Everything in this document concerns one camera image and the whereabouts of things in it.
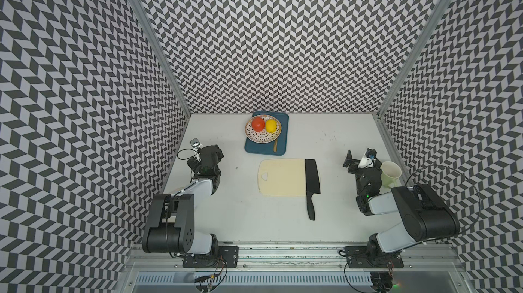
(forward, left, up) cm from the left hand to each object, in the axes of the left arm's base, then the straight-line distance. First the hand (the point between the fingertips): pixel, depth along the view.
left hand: (204, 151), depth 91 cm
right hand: (-2, -69, 0) cm, 69 cm away
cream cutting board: (-8, -37, -11) cm, 40 cm away
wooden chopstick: (+10, -32, -10) cm, 35 cm away
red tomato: (+21, -23, -6) cm, 32 cm away
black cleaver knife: (-12, -49, -11) cm, 51 cm away
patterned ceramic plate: (+15, -26, -10) cm, 32 cm away
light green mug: (-11, -80, -1) cm, 81 cm away
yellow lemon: (+20, -30, -6) cm, 36 cm away
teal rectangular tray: (+7, -28, -9) cm, 30 cm away
